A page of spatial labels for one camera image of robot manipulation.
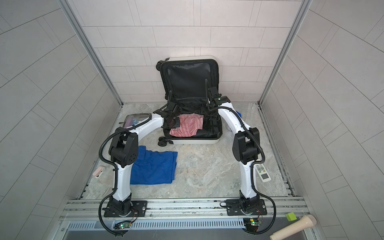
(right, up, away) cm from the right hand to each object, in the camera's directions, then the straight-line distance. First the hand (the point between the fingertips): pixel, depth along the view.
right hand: (202, 112), depth 93 cm
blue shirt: (-27, -31, -10) cm, 43 cm away
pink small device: (-56, -32, -13) cm, 66 cm away
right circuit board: (+23, -52, -25) cm, 62 cm away
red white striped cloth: (-8, -8, -1) cm, 11 cm away
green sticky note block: (+41, -49, -25) cm, 68 cm away
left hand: (-15, -6, +5) cm, 17 cm away
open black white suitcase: (-11, +22, +1) cm, 25 cm away
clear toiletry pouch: (-46, -5, +10) cm, 48 cm away
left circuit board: (-35, -50, -28) cm, 67 cm away
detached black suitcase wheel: (-24, -18, -1) cm, 30 cm away
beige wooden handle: (+47, -49, -28) cm, 73 cm away
